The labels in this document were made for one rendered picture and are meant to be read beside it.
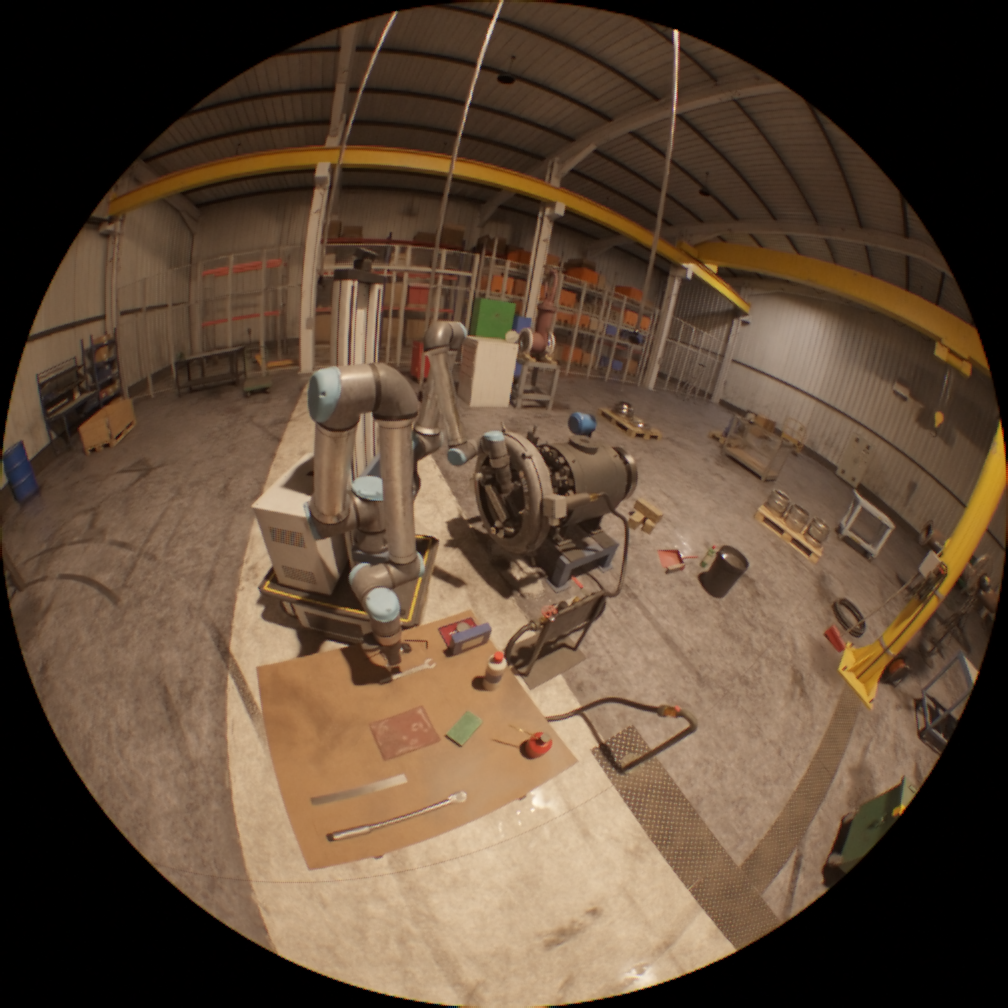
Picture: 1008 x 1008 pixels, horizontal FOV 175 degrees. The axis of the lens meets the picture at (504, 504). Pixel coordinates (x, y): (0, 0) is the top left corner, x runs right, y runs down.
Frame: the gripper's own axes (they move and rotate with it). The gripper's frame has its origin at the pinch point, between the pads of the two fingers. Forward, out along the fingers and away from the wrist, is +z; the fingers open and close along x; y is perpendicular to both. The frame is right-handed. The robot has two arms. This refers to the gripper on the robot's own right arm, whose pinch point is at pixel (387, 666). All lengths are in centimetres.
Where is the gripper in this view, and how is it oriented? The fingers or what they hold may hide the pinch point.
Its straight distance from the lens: 123.2
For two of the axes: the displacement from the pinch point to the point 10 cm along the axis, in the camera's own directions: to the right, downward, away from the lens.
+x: -5.5, -5.2, 6.5
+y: 8.2, -2.0, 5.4
